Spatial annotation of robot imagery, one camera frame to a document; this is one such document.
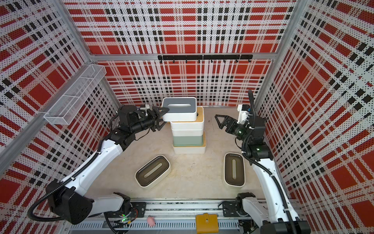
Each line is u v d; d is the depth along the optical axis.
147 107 0.70
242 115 0.62
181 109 0.69
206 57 0.90
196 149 0.92
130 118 0.55
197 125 0.73
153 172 0.82
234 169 0.82
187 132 0.79
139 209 0.73
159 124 0.67
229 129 0.61
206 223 0.69
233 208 0.73
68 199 0.38
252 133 0.51
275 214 0.38
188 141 0.88
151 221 0.69
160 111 0.68
